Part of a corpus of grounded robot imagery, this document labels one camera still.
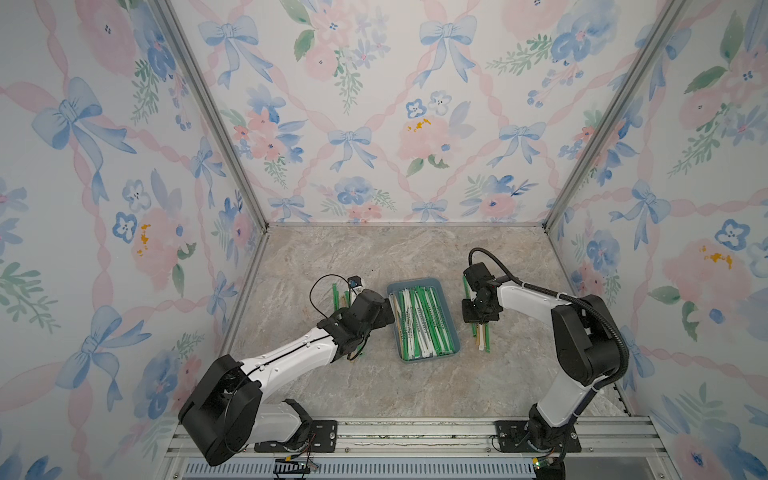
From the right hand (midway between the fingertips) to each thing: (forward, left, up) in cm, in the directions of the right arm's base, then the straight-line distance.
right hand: (474, 312), depth 93 cm
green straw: (-3, +12, -1) cm, 12 cm away
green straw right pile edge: (-4, -4, -3) cm, 6 cm away
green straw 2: (-6, +22, -1) cm, 23 cm away
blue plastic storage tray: (-5, +15, -2) cm, 16 cm away
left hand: (-4, +23, +10) cm, 25 cm away
